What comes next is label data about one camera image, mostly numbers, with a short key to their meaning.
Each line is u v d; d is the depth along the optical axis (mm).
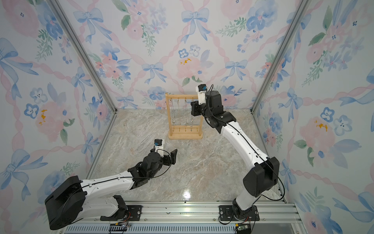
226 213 733
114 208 608
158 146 698
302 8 691
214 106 573
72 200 415
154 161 609
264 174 424
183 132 1061
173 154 776
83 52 856
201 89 651
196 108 676
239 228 727
